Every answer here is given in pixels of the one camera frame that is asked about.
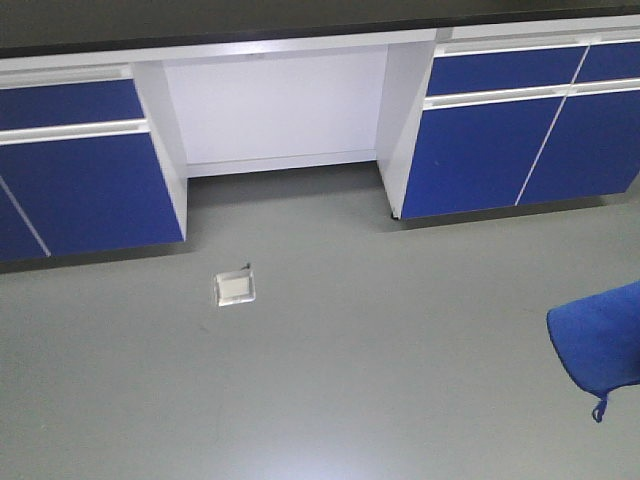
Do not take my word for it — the blue cloth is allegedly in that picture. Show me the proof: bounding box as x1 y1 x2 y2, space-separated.
545 279 640 424

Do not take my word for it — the metal floor socket box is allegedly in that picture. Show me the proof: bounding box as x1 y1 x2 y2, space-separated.
213 259 259 308

